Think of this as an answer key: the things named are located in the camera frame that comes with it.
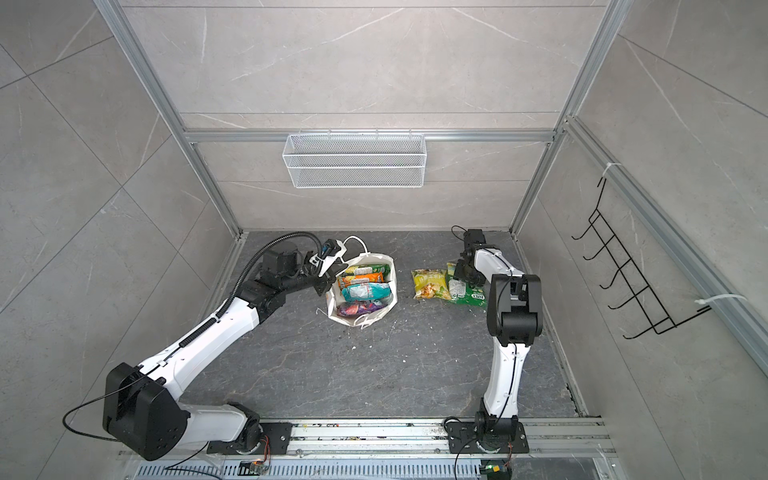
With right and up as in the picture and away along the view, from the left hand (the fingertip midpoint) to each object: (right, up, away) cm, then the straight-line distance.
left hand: (344, 256), depth 77 cm
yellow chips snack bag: (+26, -9, +20) cm, 34 cm away
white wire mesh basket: (0, +33, +23) cm, 40 cm away
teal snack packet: (+5, -11, +13) cm, 18 cm away
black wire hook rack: (+67, -2, -10) cm, 68 cm away
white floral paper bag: (+9, -1, +3) cm, 9 cm away
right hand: (+39, -6, +26) cm, 48 cm away
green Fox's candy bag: (+36, -12, +21) cm, 43 cm away
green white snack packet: (+6, -4, +13) cm, 15 cm away
